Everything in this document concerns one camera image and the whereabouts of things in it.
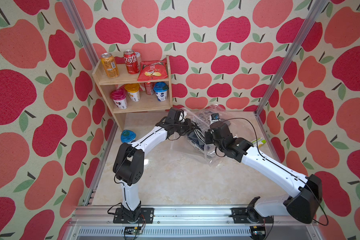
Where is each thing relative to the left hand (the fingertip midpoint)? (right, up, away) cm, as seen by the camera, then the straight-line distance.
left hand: (198, 129), depth 85 cm
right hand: (+5, -1, -7) cm, 9 cm away
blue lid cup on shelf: (-23, +26, +8) cm, 35 cm away
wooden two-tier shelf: (-34, +19, +16) cm, 42 cm away
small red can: (-31, +28, +12) cm, 43 cm away
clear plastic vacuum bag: (+31, +1, +19) cm, 36 cm away
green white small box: (+43, -9, +14) cm, 46 cm away
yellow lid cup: (-40, +25, +7) cm, 48 cm away
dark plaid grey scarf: (-3, -6, +6) cm, 8 cm away
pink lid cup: (-47, +19, +2) cm, 51 cm away
